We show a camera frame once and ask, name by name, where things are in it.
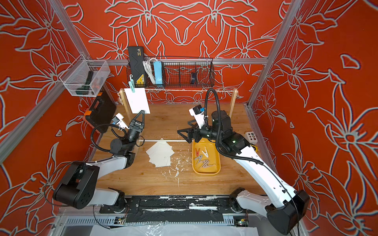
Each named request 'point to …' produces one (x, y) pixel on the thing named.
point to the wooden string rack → (127, 110)
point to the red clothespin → (197, 152)
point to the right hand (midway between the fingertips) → (180, 128)
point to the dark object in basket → (193, 78)
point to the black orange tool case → (101, 113)
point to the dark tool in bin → (86, 89)
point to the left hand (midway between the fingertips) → (144, 112)
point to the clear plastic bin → (85, 77)
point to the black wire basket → (177, 72)
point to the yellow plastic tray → (205, 158)
